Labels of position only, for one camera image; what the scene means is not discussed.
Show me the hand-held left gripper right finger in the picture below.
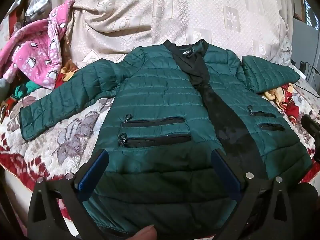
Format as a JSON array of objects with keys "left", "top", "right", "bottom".
[{"left": 211, "top": 149, "right": 293, "bottom": 240}]

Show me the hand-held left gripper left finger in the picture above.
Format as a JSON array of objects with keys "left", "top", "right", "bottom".
[{"left": 27, "top": 149, "right": 110, "bottom": 240}]

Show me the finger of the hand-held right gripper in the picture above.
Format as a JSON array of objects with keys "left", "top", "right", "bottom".
[{"left": 300, "top": 114, "right": 320, "bottom": 143}]

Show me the green quilted jacket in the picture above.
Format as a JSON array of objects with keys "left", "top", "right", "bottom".
[{"left": 19, "top": 39, "right": 313, "bottom": 233}]

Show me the person's left hand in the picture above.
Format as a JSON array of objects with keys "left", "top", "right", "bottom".
[{"left": 130, "top": 225, "right": 158, "bottom": 240}]

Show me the red yellow patterned cloth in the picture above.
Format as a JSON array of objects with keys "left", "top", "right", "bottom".
[
  {"left": 55, "top": 60, "right": 80, "bottom": 88},
  {"left": 261, "top": 82, "right": 308, "bottom": 124}
]

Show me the red white floral blanket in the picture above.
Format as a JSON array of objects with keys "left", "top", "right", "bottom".
[{"left": 0, "top": 80, "right": 320, "bottom": 230}]

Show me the light floral bedsheet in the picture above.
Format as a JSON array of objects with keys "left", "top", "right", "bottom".
[{"left": 275, "top": 35, "right": 294, "bottom": 67}]

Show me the green cloth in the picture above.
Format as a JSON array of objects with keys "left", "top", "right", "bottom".
[{"left": 11, "top": 80, "right": 42, "bottom": 98}]

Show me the small red brown object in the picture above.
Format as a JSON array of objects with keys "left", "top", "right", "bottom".
[{"left": 0, "top": 95, "right": 15, "bottom": 123}]

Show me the window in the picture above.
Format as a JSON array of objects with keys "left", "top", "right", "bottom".
[{"left": 301, "top": 0, "right": 319, "bottom": 28}]

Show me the grey cloth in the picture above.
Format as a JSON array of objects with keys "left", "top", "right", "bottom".
[{"left": 0, "top": 76, "right": 10, "bottom": 95}]

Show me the pink penguin print garment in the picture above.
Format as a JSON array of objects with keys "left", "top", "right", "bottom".
[{"left": 0, "top": 0, "right": 75, "bottom": 90}]

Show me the beige embossed bed cover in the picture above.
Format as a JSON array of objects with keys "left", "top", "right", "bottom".
[{"left": 27, "top": 0, "right": 293, "bottom": 70}]

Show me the clear plastic bag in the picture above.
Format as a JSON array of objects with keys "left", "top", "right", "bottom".
[{"left": 25, "top": 0, "right": 54, "bottom": 22}]

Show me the black cable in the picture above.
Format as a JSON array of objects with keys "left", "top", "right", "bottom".
[{"left": 299, "top": 61, "right": 320, "bottom": 95}]

